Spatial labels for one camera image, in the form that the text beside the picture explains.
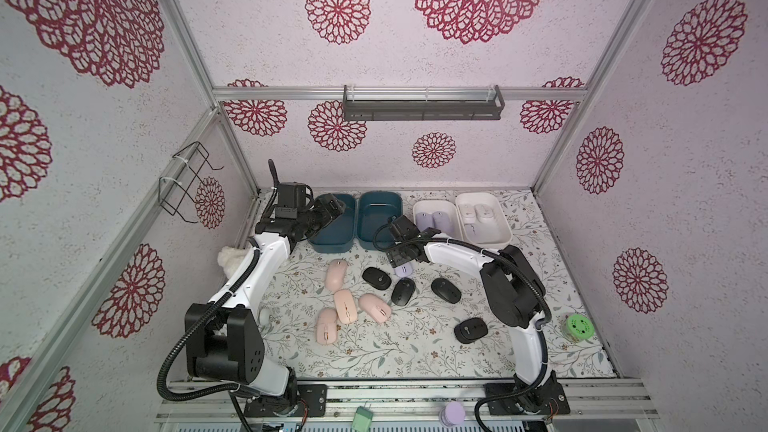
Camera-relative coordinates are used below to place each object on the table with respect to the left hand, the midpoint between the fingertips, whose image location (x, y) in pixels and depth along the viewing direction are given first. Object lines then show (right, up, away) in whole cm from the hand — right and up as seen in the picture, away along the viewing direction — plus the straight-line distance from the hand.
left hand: (337, 213), depth 85 cm
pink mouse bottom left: (-3, -32, -2) cm, 32 cm away
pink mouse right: (+12, -28, +1) cm, 30 cm away
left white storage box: (+38, +3, +24) cm, 45 cm away
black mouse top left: (+11, -20, +9) cm, 25 cm away
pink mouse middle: (+2, -27, +3) cm, 28 cm away
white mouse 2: (+50, 0, +25) cm, 56 cm away
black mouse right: (+33, -24, +7) cm, 41 cm away
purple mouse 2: (+28, -2, +24) cm, 37 cm away
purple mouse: (+20, -18, +10) cm, 29 cm away
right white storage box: (+54, -7, +23) cm, 59 cm away
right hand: (+18, -11, +13) cm, 25 cm away
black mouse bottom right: (+37, -33, -2) cm, 50 cm away
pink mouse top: (-2, -19, +10) cm, 21 cm away
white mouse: (+45, 0, +25) cm, 51 cm away
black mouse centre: (+19, -24, +7) cm, 32 cm away
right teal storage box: (+10, +2, +29) cm, 31 cm away
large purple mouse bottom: (+35, -3, +25) cm, 43 cm away
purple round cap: (+28, -44, -20) cm, 56 cm away
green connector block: (+8, -49, -15) cm, 52 cm away
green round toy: (+67, -31, -4) cm, 74 cm away
